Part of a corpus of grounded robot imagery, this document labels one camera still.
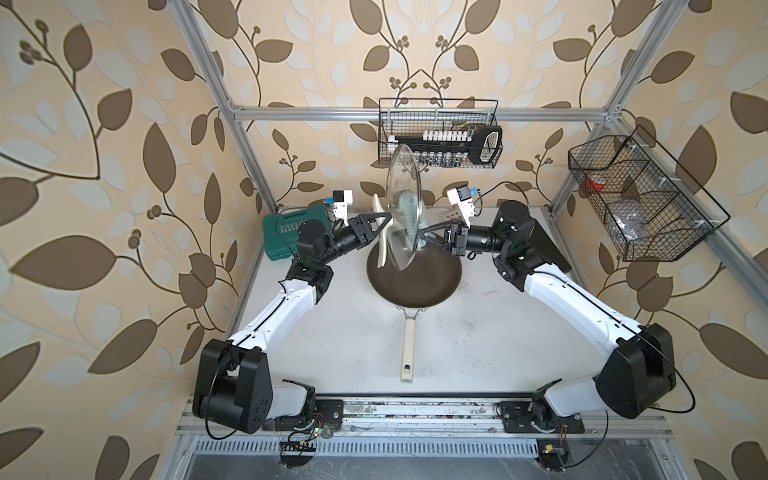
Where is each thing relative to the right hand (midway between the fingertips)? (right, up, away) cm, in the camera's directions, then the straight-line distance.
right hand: (418, 235), depth 66 cm
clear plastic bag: (+54, +5, +8) cm, 54 cm away
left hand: (-8, +5, +3) cm, 9 cm away
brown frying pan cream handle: (+6, -14, +31) cm, 35 cm away
